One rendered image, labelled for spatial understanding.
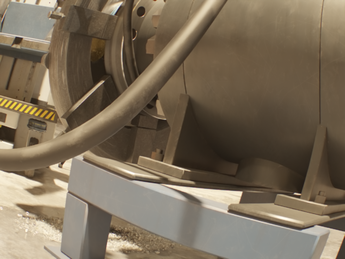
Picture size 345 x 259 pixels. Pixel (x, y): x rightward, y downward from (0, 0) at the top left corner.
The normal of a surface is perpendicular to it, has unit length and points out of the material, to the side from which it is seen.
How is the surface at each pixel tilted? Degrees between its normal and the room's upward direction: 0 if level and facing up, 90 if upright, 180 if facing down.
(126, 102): 78
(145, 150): 90
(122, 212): 90
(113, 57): 117
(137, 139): 90
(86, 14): 90
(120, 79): 134
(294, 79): 112
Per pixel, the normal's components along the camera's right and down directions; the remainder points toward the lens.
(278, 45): -0.64, 0.02
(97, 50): 0.76, 0.19
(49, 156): 0.17, 0.36
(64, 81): -0.13, 0.43
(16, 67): 0.32, 0.07
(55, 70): -0.66, 0.28
